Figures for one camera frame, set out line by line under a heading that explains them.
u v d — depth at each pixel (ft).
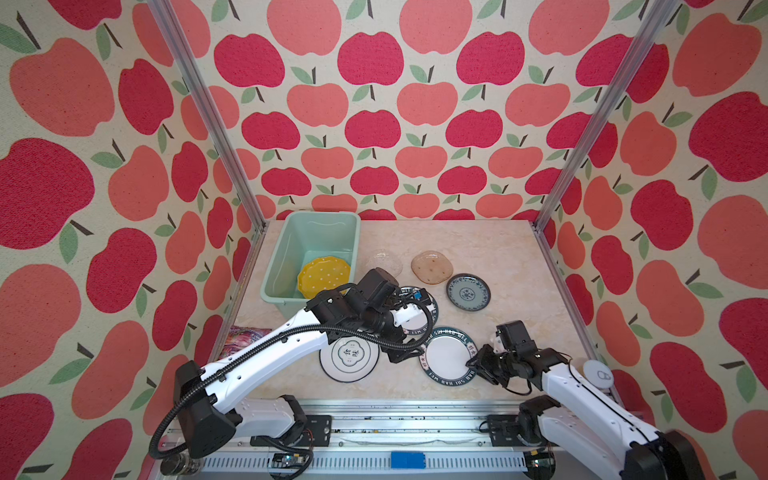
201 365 1.38
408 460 2.29
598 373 2.57
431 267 3.53
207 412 1.24
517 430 2.40
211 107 2.85
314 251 3.74
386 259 3.63
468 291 3.32
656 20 2.31
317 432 2.44
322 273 3.44
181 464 2.05
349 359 2.82
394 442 2.41
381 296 1.77
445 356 2.90
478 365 2.49
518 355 2.18
